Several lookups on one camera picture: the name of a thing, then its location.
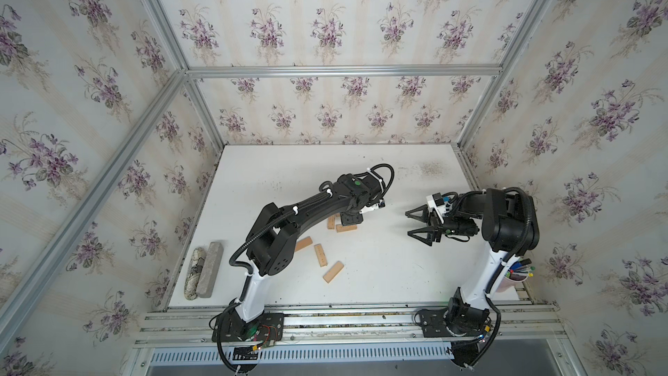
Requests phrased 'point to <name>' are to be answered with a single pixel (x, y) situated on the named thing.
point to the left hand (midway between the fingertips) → (347, 208)
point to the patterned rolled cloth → (194, 273)
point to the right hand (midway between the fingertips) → (413, 226)
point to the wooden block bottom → (333, 271)
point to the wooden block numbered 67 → (303, 243)
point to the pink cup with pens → (517, 271)
